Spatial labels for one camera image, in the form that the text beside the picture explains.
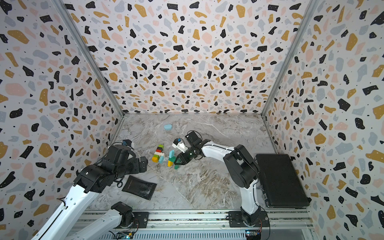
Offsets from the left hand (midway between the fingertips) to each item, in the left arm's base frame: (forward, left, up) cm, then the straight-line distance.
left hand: (141, 161), depth 72 cm
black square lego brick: (+19, -2, -20) cm, 28 cm away
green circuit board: (-27, +6, -21) cm, 35 cm away
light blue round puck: (+40, -5, -21) cm, 45 cm away
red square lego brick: (+17, -1, -19) cm, 26 cm away
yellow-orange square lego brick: (+11, -1, -18) cm, 21 cm away
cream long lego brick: (+15, -2, -18) cm, 23 cm away
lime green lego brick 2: (+13, -1, -19) cm, 23 cm away
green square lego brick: (+4, -15, -15) cm, 21 cm away
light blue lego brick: (+11, -4, -20) cm, 23 cm away
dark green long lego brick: (+8, -13, -12) cm, 19 cm away
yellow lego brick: (+6, -11, -15) cm, 20 cm away
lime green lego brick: (+21, -3, -20) cm, 29 cm away
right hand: (+7, -15, -15) cm, 22 cm away
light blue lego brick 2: (+10, -12, -10) cm, 18 cm away
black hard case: (-7, -72, -15) cm, 74 cm away
